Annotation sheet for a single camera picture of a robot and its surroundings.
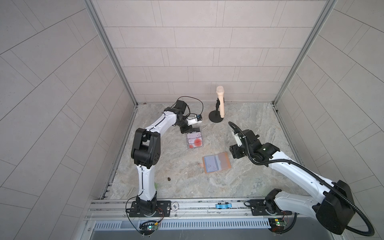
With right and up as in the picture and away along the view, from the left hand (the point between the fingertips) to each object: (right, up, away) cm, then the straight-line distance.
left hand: (192, 125), depth 96 cm
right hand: (+24, -11, -14) cm, 30 cm away
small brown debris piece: (-12, -28, -16) cm, 34 cm away
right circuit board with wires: (+41, -43, -28) cm, 66 cm away
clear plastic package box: (+2, -8, -5) cm, 10 cm away
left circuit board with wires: (-18, -42, -31) cm, 55 cm away
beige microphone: (+17, +21, -8) cm, 28 cm away
